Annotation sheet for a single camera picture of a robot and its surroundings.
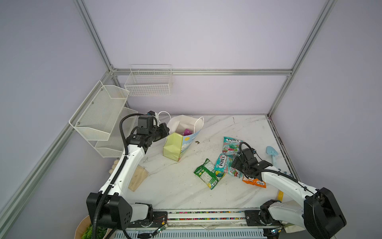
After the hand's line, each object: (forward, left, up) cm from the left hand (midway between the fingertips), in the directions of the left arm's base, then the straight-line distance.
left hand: (168, 131), depth 79 cm
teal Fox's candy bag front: (-9, -32, -21) cm, 40 cm away
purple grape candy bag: (+6, -9, -9) cm, 14 cm away
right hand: (-11, -39, -20) cm, 45 cm away
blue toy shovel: (+1, -66, -23) cm, 70 cm away
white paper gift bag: (+7, -7, -9) cm, 13 cm away
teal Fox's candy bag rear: (+6, -39, -23) cm, 46 cm away
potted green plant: (-44, +32, -13) cm, 56 cm away
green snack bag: (-15, -21, -21) cm, 33 cm away
